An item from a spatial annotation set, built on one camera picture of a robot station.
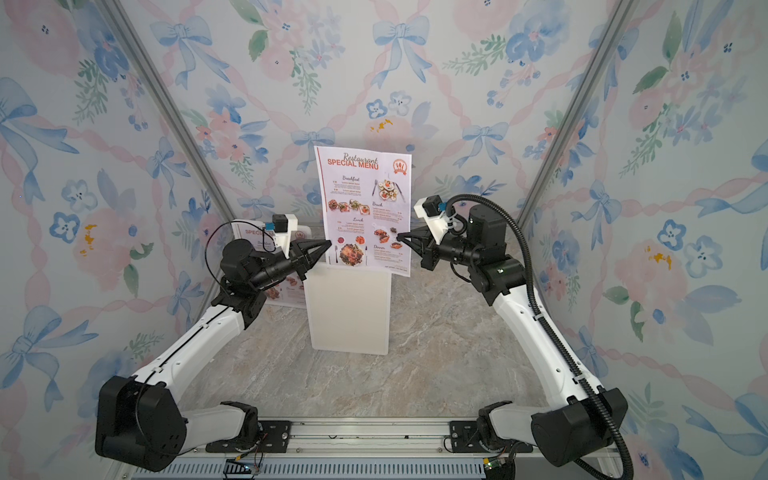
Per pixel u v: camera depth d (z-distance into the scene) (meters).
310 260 0.68
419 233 0.62
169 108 0.85
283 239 0.63
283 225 0.61
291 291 0.93
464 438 0.74
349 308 0.79
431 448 0.75
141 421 0.39
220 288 0.61
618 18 0.69
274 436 0.74
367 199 0.63
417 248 0.65
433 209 0.54
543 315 0.45
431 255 0.62
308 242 0.68
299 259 0.63
